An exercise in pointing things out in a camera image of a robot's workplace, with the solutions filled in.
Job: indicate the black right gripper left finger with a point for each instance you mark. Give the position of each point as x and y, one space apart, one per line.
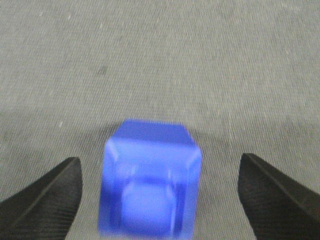
42 205

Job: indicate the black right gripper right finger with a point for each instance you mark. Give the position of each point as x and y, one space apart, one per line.
277 205

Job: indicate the conveyor with dark grey belt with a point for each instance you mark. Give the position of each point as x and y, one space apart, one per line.
150 62

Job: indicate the small blue plastic box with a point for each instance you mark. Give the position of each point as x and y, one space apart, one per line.
150 175

